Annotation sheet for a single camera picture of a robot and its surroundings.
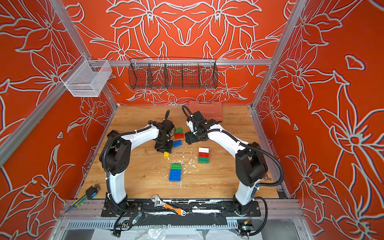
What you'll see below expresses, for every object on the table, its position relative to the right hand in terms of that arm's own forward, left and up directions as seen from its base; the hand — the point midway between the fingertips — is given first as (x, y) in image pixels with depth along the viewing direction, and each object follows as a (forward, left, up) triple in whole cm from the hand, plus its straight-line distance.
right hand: (190, 136), depth 87 cm
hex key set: (-30, +53, -11) cm, 61 cm away
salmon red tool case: (+31, -14, -9) cm, 35 cm away
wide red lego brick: (-7, -7, -9) cm, 14 cm away
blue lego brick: (-19, +8, -8) cm, 22 cm away
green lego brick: (-15, +8, -8) cm, 19 cm away
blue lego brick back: (+2, +9, -12) cm, 15 cm away
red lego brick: (+8, +8, -11) cm, 16 cm away
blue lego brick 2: (-22, +8, -8) cm, 25 cm away
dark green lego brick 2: (-11, -7, -9) cm, 16 cm away
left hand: (-4, +14, -10) cm, 17 cm away
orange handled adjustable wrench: (-34, +16, -11) cm, 39 cm away
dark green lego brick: (+10, +8, -8) cm, 16 cm away
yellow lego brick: (-7, +15, -10) cm, 19 cm away
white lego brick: (-5, -9, -8) cm, 13 cm away
